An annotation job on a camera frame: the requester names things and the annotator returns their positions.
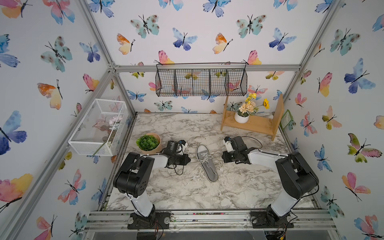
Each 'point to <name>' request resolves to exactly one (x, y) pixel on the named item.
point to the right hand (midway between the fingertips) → (223, 154)
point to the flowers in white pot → (249, 108)
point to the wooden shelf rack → (264, 123)
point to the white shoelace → (204, 158)
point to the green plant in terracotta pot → (150, 143)
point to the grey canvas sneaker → (210, 170)
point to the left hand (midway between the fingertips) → (191, 158)
